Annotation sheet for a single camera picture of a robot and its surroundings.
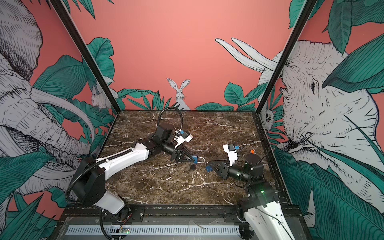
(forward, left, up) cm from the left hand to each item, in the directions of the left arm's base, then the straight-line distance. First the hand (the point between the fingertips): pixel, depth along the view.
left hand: (192, 160), depth 67 cm
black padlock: (+7, 0, -24) cm, 25 cm away
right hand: (-3, -8, +2) cm, 8 cm away
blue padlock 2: (+5, -10, -24) cm, 26 cm away
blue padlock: (0, -1, 0) cm, 1 cm away
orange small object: (+15, -39, -22) cm, 48 cm away
